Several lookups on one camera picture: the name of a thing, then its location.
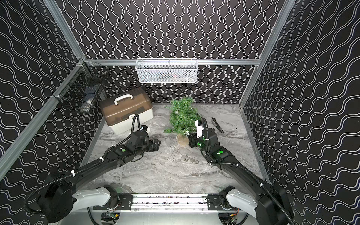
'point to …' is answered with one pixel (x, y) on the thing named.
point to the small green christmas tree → (183, 116)
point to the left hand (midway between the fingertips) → (156, 140)
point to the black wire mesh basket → (78, 90)
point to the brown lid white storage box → (118, 109)
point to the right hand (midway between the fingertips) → (188, 133)
